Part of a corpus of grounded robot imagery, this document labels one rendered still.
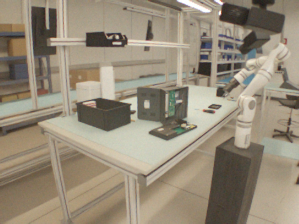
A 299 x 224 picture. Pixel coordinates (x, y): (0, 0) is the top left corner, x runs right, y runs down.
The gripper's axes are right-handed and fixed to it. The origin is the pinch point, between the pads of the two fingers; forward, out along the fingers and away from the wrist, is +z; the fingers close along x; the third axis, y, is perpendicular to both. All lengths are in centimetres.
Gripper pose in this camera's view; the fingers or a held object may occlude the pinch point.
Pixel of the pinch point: (222, 98)
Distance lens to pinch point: 172.0
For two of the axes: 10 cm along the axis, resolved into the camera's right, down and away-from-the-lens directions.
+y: -7.1, -6.9, -1.5
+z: -7.1, 6.7, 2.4
